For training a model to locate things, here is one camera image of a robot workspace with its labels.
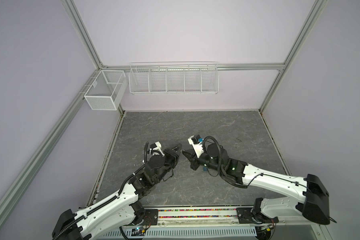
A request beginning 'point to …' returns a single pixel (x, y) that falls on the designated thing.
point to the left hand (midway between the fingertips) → (184, 147)
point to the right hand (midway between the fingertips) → (183, 153)
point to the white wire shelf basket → (174, 78)
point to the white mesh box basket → (107, 90)
